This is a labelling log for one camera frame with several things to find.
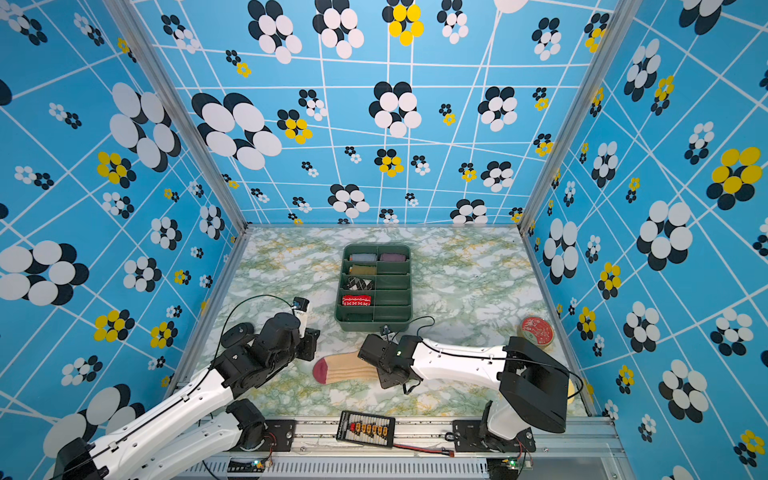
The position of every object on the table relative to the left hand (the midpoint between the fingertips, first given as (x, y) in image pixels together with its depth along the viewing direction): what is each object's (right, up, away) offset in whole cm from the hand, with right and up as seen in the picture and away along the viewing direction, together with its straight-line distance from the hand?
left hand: (320, 331), depth 80 cm
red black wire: (+32, -26, -9) cm, 42 cm away
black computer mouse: (-28, -3, +9) cm, 29 cm away
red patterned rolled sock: (+8, +7, +12) cm, 16 cm away
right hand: (+19, -12, +2) cm, 23 cm away
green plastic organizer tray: (+14, +10, +16) cm, 23 cm away
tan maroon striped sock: (+5, -11, +3) cm, 13 cm away
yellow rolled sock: (+10, +15, +19) cm, 26 cm away
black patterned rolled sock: (+7, +11, +16) cm, 21 cm away
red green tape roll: (+63, -2, +9) cm, 63 cm away
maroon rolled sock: (+19, +20, +25) cm, 37 cm away
